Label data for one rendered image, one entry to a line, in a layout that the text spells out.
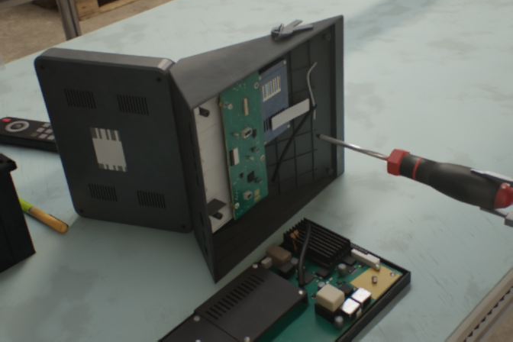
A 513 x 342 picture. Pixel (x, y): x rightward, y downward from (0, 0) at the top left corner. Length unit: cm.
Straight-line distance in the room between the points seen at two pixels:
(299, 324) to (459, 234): 22
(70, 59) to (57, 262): 22
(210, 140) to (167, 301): 17
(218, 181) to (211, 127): 6
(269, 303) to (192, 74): 23
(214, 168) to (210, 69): 10
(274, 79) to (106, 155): 20
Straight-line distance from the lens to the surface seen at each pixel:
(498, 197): 54
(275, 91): 75
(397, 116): 101
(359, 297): 68
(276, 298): 68
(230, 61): 70
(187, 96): 64
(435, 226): 81
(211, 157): 69
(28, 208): 90
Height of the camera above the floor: 150
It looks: 33 degrees down
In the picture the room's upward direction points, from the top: 4 degrees counter-clockwise
